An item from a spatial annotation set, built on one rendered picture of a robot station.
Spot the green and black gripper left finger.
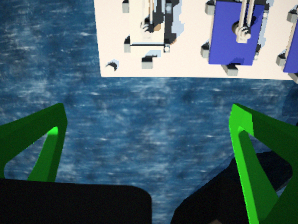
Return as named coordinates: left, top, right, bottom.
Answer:
left=0, top=103, right=68, bottom=182

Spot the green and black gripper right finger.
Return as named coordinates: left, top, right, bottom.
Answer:
left=229, top=103, right=298, bottom=224

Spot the white fixture plate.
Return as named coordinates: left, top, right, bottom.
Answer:
left=94, top=0, right=298, bottom=80

